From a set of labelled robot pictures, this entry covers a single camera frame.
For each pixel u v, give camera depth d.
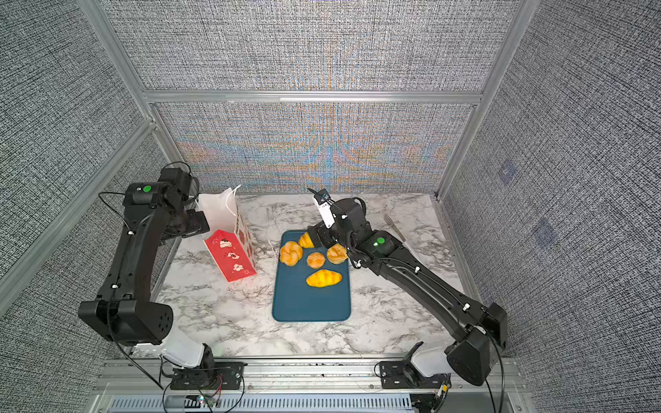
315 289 0.90
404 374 0.65
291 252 0.97
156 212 0.49
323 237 0.65
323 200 0.61
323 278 0.89
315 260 0.95
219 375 0.73
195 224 0.67
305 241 0.99
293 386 0.73
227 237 0.78
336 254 0.95
